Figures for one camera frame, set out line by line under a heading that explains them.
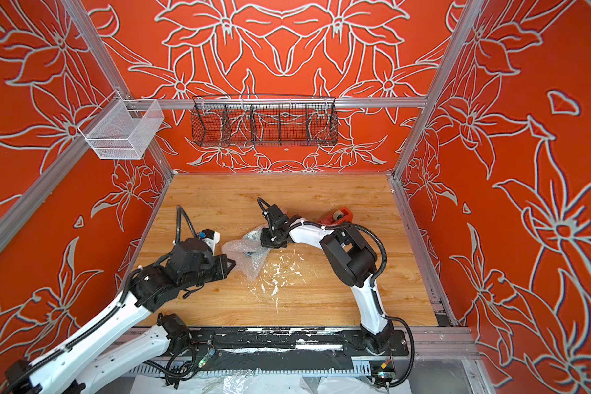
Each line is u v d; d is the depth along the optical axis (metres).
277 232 0.74
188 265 0.55
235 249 0.80
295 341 0.74
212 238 0.68
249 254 0.86
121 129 0.92
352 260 0.53
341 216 0.95
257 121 1.01
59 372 0.40
